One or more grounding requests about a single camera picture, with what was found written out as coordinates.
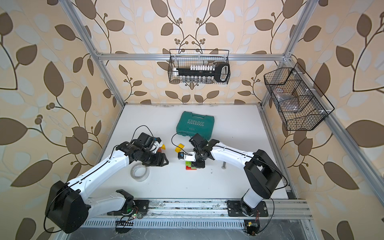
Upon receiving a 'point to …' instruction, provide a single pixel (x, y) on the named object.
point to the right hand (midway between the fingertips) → (194, 159)
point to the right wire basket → (301, 106)
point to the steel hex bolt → (224, 166)
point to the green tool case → (188, 124)
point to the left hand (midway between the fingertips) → (162, 160)
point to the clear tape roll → (139, 172)
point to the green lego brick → (188, 163)
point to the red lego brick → (189, 168)
